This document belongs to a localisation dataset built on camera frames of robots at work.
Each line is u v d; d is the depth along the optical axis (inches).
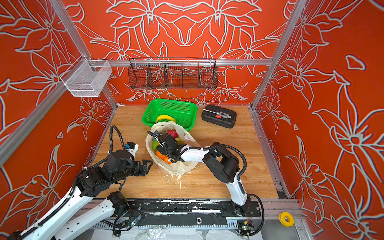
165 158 33.7
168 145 27.2
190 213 28.6
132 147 24.7
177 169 29.2
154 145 35.4
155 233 26.4
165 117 43.1
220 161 20.4
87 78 36.3
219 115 40.8
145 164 24.8
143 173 24.3
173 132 36.4
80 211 18.4
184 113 44.9
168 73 39.2
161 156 33.7
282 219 27.4
